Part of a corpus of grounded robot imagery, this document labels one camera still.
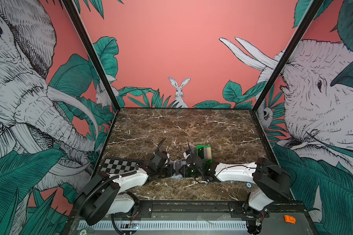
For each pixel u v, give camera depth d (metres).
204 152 0.93
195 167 0.65
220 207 0.75
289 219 0.70
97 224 0.42
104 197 0.42
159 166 0.70
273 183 0.45
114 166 0.86
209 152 0.92
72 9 0.70
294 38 0.80
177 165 0.90
